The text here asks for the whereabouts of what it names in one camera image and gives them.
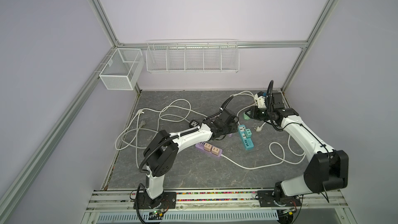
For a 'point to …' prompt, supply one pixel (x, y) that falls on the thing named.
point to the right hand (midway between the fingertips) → (248, 113)
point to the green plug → (246, 117)
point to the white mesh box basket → (122, 71)
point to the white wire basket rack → (217, 56)
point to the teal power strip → (247, 142)
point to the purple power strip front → (200, 145)
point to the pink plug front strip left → (208, 146)
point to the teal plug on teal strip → (248, 133)
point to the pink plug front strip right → (215, 151)
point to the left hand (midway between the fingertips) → (237, 129)
